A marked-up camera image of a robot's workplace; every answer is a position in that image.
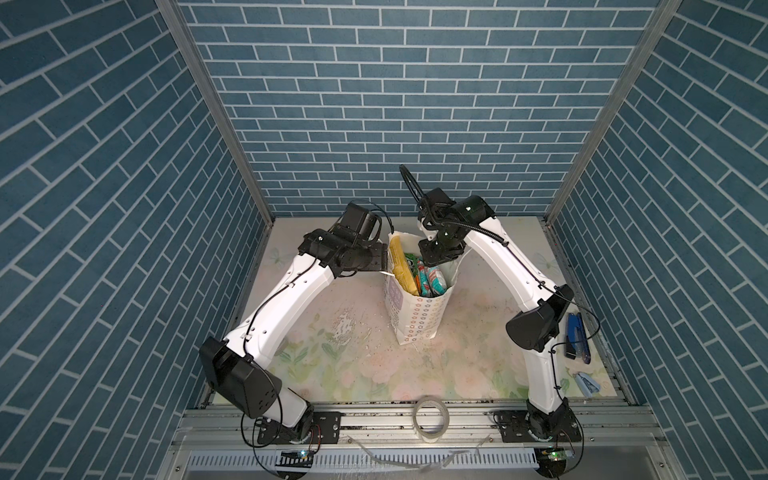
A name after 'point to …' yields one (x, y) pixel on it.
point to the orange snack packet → (418, 285)
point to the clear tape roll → (425, 436)
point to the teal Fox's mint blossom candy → (436, 280)
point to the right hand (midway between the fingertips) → (426, 257)
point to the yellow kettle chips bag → (399, 266)
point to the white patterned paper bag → (415, 318)
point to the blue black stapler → (576, 343)
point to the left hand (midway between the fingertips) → (378, 257)
